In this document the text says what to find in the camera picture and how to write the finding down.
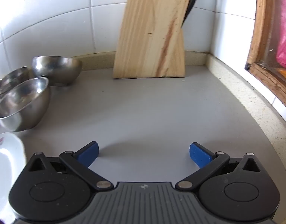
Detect white floral plate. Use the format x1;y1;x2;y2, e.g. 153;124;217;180
0;132;27;217

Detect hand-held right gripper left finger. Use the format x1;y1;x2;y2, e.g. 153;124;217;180
26;141;114;191

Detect pink plastic bag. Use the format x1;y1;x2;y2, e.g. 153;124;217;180
275;0;286;70

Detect black knife handles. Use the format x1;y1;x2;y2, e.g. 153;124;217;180
181;0;199;29

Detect stainless steel bowl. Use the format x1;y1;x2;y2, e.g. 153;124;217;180
32;55;83;86
0;66;34;98
0;77;51;132

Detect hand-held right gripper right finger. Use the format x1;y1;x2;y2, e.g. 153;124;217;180
176;142;262;190

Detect wooden knife block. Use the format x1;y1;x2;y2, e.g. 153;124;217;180
112;0;192;79

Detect wooden window frame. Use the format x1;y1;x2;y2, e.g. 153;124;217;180
244;0;286;104

